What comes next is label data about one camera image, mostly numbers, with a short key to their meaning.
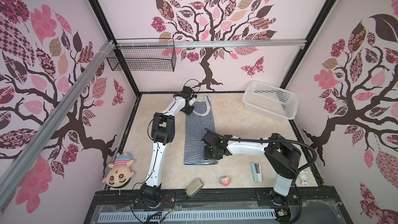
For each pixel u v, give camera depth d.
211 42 0.94
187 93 0.90
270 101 1.14
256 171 0.81
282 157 0.47
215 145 0.68
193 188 0.74
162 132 0.66
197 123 1.01
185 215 0.70
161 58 0.80
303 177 0.78
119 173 0.74
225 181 0.76
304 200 0.72
